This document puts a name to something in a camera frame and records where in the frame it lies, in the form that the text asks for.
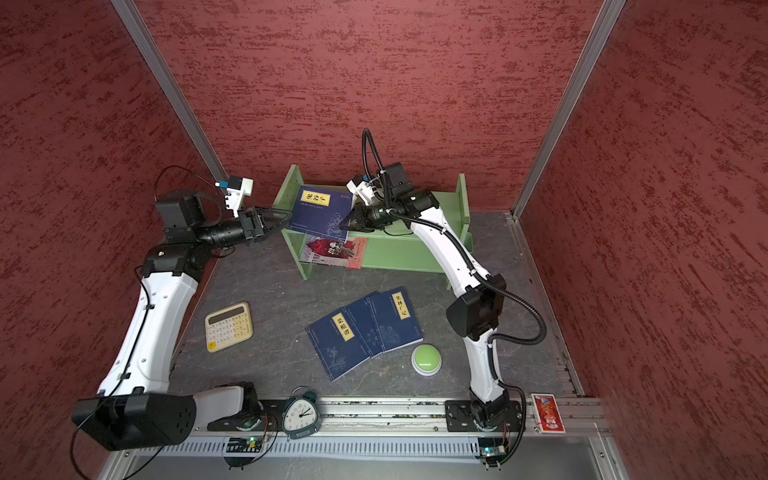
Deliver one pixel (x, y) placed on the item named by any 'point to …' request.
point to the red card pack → (548, 416)
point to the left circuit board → (241, 451)
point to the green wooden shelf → (398, 253)
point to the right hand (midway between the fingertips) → (344, 231)
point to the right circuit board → (492, 450)
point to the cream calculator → (228, 326)
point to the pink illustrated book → (332, 252)
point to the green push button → (426, 360)
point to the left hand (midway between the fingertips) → (288, 226)
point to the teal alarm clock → (300, 416)
